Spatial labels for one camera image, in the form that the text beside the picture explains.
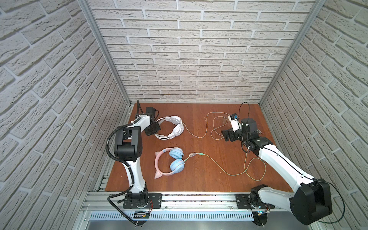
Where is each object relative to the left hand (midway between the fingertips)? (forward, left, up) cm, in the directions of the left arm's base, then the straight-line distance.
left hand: (156, 129), depth 100 cm
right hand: (-11, -47, +16) cm, 51 cm away
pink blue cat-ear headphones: (-28, -16, +4) cm, 33 cm away
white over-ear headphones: (-6, -16, +6) cm, 18 cm away
